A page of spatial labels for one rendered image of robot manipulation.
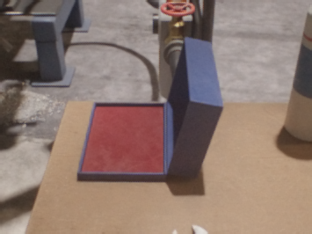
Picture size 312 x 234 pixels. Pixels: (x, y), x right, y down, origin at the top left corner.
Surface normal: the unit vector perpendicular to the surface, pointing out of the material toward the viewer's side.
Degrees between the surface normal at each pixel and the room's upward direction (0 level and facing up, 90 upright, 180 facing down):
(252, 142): 0
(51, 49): 90
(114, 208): 0
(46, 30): 90
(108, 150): 0
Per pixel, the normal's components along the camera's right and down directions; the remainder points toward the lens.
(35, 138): 0.00, -0.82
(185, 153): -0.01, 0.58
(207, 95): 0.22, -0.79
